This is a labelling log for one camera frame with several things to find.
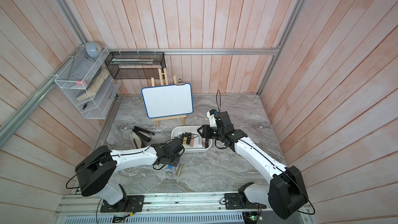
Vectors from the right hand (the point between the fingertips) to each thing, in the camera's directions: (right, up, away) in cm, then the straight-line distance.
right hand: (200, 129), depth 82 cm
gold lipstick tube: (-11, -23, +1) cm, 25 cm away
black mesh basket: (-44, +41, +22) cm, 64 cm away
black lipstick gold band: (-7, -7, +13) cm, 16 cm away
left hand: (-15, -19, +6) cm, 25 cm away
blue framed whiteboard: (-19, +17, +11) cm, 28 cm away
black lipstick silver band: (+4, -10, +11) cm, 15 cm away
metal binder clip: (-11, +26, +7) cm, 29 cm away
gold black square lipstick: (-9, -7, +13) cm, 17 cm away
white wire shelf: (-55, +17, -4) cm, 58 cm away
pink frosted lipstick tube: (+3, -9, +11) cm, 15 cm away
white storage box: (-14, -3, +14) cm, 20 cm away
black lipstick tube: (-11, -7, +13) cm, 18 cm away
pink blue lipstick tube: (-16, -21, +1) cm, 26 cm away
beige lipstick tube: (-5, -9, +12) cm, 16 cm away
